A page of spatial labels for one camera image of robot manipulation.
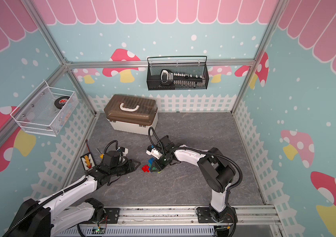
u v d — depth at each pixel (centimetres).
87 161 92
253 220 74
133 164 78
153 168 82
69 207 50
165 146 73
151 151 80
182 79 88
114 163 68
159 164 76
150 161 83
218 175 48
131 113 91
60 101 79
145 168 85
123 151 81
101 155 94
